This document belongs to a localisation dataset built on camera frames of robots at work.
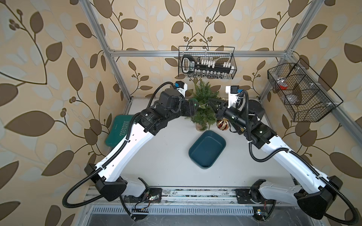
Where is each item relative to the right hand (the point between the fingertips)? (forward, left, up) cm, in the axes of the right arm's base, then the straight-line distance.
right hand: (207, 100), depth 63 cm
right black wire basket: (+6, -54, -7) cm, 55 cm away
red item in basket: (+18, -48, -9) cm, 52 cm away
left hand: (0, +7, 0) cm, 7 cm away
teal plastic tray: (-6, -2, -41) cm, 42 cm away
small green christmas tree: (+3, 0, -15) cm, 15 cm away
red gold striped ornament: (-1, -10, -18) cm, 20 cm away
